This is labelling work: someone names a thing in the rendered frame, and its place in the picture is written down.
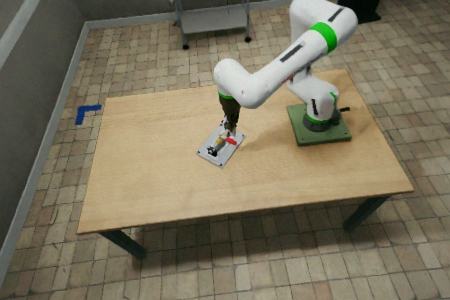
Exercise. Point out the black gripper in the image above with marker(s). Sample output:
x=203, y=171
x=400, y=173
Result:
x=231, y=119

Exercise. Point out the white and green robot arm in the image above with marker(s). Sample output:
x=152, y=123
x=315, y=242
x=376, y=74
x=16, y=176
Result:
x=322, y=27

